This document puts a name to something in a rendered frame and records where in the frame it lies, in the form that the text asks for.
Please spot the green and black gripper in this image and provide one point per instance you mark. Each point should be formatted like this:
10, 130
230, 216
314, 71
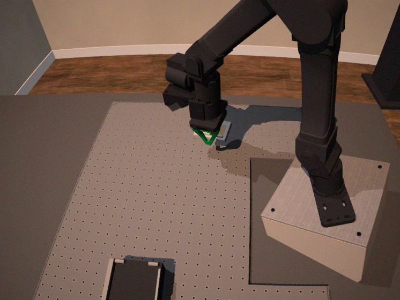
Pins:
214, 113

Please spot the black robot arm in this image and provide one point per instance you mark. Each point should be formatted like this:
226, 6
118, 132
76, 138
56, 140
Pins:
313, 25

